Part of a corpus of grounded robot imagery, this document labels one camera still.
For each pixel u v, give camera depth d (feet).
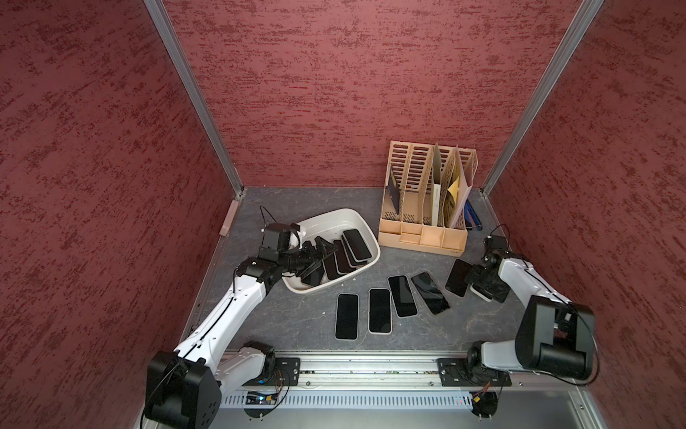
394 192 3.74
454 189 2.77
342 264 3.12
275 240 1.98
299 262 2.20
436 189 2.74
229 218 3.56
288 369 2.44
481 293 2.74
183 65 2.66
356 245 3.39
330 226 3.41
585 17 2.37
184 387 1.24
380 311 2.74
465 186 2.66
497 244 2.44
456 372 2.42
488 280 2.45
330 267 3.02
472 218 3.51
